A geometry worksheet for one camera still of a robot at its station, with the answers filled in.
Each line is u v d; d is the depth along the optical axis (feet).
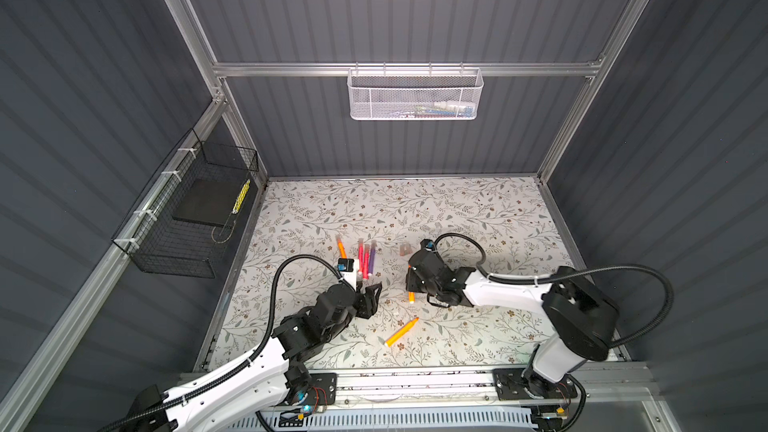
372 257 3.22
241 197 2.57
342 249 3.26
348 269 2.19
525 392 2.38
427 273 2.23
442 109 2.99
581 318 1.50
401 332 2.70
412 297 2.77
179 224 2.35
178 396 1.43
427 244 2.65
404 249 3.32
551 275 1.65
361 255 3.24
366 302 2.23
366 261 3.15
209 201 2.44
